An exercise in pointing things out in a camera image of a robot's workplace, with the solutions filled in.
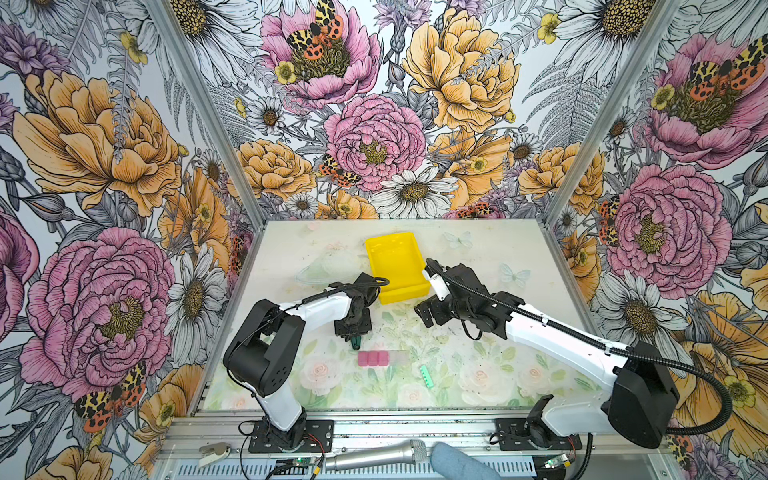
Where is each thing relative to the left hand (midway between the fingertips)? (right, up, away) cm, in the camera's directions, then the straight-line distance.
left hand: (354, 338), depth 90 cm
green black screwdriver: (+1, 0, -3) cm, 3 cm away
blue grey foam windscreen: (+25, -22, -22) cm, 40 cm away
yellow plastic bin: (+13, +23, +22) cm, 34 cm away
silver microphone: (+16, -19, -22) cm, 33 cm away
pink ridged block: (+6, -4, -5) cm, 9 cm away
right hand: (+22, +10, -8) cm, 26 cm away
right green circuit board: (+50, -24, -19) cm, 58 cm away
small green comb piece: (+21, -8, -8) cm, 24 cm away
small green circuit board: (-10, -23, -19) cm, 32 cm away
